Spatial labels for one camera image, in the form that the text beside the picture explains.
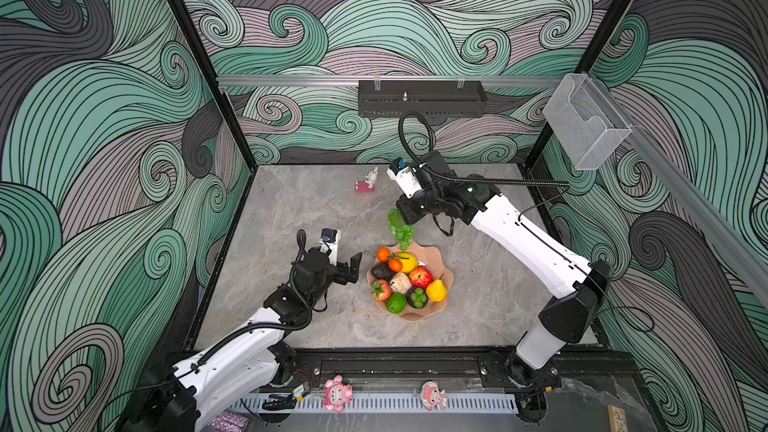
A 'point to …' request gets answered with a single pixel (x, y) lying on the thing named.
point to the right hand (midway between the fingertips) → (399, 204)
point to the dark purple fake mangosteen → (416, 297)
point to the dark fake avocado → (382, 271)
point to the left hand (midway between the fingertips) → (346, 248)
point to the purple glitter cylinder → (226, 421)
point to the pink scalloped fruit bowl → (432, 258)
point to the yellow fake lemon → (409, 262)
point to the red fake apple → (421, 277)
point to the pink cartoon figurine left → (337, 393)
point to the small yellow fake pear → (436, 291)
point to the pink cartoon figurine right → (433, 397)
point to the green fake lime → (396, 302)
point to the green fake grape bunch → (404, 233)
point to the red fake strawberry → (381, 290)
